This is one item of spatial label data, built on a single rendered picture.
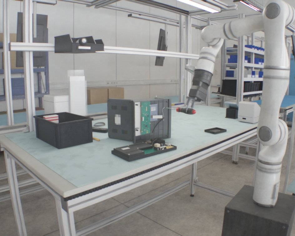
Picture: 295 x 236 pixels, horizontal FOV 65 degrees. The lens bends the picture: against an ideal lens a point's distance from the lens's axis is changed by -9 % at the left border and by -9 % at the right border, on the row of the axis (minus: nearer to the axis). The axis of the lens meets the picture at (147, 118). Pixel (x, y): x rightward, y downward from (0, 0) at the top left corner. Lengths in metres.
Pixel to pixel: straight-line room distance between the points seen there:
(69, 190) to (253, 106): 1.37
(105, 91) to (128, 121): 3.59
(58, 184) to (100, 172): 0.15
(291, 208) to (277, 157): 0.22
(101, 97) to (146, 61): 2.50
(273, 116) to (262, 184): 0.26
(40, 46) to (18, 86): 3.13
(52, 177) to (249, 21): 0.91
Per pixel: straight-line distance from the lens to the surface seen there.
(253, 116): 1.82
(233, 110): 1.98
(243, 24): 1.03
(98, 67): 5.95
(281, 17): 0.93
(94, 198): 0.87
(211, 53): 1.08
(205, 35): 1.10
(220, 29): 1.07
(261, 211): 1.01
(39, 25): 2.89
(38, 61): 2.92
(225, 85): 4.04
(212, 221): 2.50
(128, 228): 2.37
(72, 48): 1.40
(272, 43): 0.92
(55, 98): 1.50
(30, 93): 1.60
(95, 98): 4.70
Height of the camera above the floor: 1.34
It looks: 10 degrees down
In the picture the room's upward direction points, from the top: straight up
